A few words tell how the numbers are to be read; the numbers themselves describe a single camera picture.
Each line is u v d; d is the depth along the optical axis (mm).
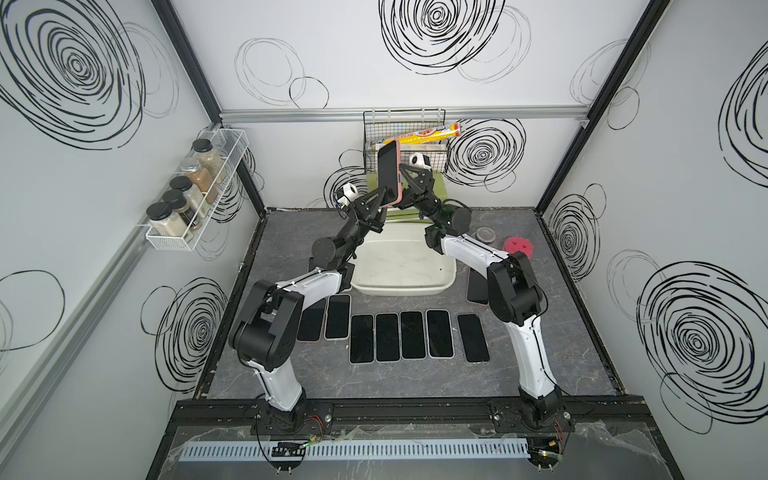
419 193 657
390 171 659
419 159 723
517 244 1055
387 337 891
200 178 705
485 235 993
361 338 868
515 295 583
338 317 916
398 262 1053
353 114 919
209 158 754
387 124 937
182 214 654
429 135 867
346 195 722
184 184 656
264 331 475
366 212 654
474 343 845
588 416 708
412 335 870
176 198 631
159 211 606
